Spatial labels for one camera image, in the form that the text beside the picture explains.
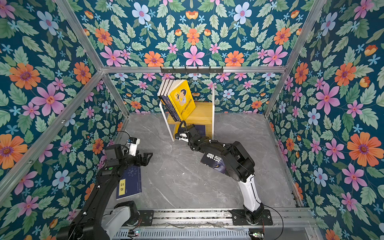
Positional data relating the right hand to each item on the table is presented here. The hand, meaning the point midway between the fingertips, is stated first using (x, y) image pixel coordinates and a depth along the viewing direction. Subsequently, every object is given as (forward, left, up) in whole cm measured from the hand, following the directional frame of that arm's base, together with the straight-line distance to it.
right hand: (198, 128), depth 98 cm
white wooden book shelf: (+6, -4, +8) cm, 11 cm away
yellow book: (+1, +8, +22) cm, 24 cm away
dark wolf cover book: (-19, -12, -10) cm, 24 cm away
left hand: (-21, +28, +4) cm, 35 cm away
